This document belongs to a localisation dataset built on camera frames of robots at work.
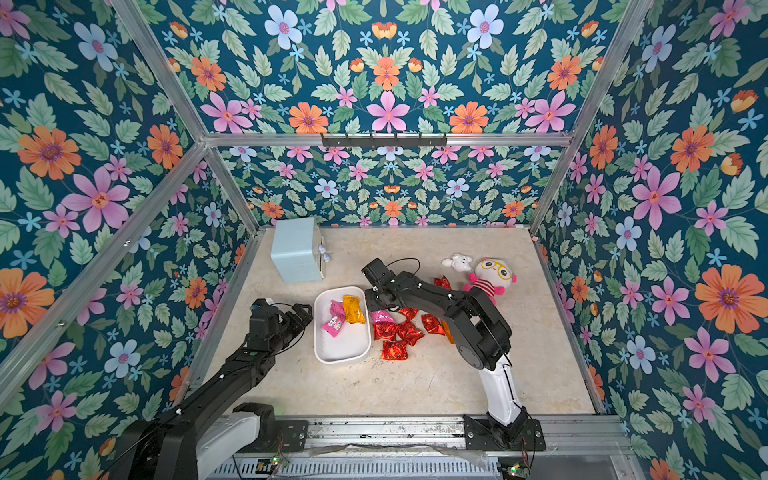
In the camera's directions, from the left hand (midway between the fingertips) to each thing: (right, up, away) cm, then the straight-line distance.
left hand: (307, 312), depth 88 cm
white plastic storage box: (+14, -10, +2) cm, 17 cm away
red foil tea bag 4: (+38, -4, +2) cm, 38 cm away
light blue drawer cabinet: (-5, +19, +5) cm, 20 cm away
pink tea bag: (+8, -2, +2) cm, 9 cm away
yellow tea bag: (+14, -1, +3) cm, 14 cm away
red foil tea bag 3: (+26, -11, -2) cm, 29 cm away
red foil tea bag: (+23, -6, +1) cm, 24 cm away
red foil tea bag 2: (+30, -7, +2) cm, 31 cm away
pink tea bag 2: (+21, -2, +3) cm, 22 cm away
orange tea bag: (+43, -8, +1) cm, 44 cm away
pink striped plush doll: (+58, +10, +9) cm, 60 cm away
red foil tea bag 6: (+43, +8, +10) cm, 44 cm away
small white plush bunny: (+49, +14, +17) cm, 53 cm away
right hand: (+20, +3, +6) cm, 21 cm away
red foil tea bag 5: (+31, -1, +5) cm, 31 cm away
